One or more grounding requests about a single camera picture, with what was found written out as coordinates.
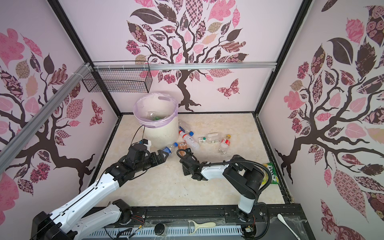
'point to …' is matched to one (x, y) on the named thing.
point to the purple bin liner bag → (155, 109)
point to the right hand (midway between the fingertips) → (186, 163)
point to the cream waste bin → (164, 136)
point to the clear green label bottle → (211, 137)
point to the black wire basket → (119, 77)
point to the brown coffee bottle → (182, 145)
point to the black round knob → (159, 229)
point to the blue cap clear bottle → (182, 127)
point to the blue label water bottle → (169, 149)
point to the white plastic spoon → (282, 219)
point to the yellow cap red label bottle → (225, 143)
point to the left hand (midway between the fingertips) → (163, 159)
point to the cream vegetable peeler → (205, 224)
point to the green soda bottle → (157, 118)
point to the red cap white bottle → (189, 140)
